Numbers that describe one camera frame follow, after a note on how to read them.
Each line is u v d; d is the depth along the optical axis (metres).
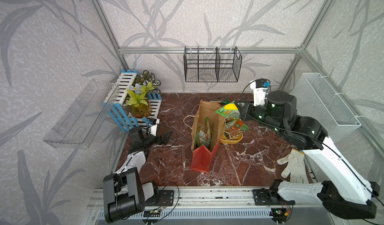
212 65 1.06
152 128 0.75
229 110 0.63
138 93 0.88
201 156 0.74
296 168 0.83
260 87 0.47
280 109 0.38
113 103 0.77
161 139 0.77
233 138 0.89
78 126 0.68
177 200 0.73
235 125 0.97
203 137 0.92
